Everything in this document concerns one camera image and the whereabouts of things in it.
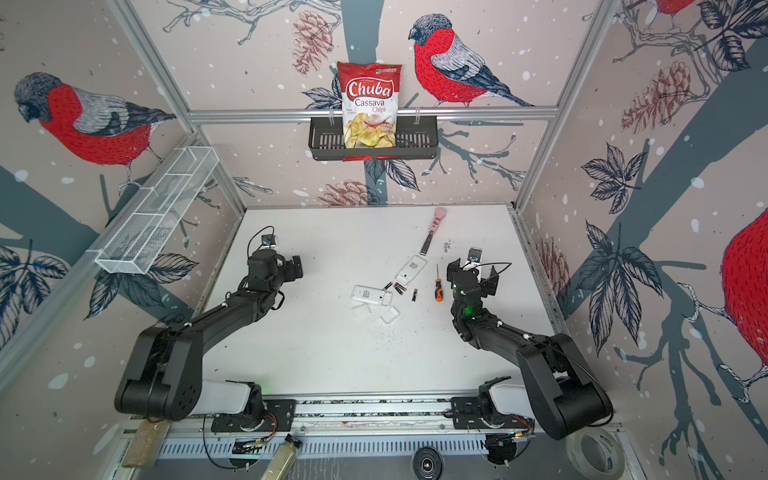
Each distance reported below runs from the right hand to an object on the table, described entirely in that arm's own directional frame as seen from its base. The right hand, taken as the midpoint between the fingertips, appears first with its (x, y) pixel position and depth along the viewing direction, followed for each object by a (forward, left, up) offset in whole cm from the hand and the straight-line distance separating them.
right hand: (473, 267), depth 87 cm
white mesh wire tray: (-1, +87, +21) cm, 89 cm away
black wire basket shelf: (+35, +17, +22) cm, 45 cm away
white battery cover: (-10, +25, -13) cm, 30 cm away
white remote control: (+6, +18, -12) cm, 23 cm away
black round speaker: (-47, +15, -2) cm, 49 cm away
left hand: (+1, +58, +1) cm, 58 cm away
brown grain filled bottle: (-46, +78, -7) cm, 91 cm away
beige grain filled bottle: (-47, +46, -8) cm, 67 cm away
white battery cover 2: (-9, +34, -12) cm, 37 cm away
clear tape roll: (-42, -26, -17) cm, 52 cm away
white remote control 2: (-4, +31, -12) cm, 33 cm away
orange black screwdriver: (-2, +10, -12) cm, 15 cm away
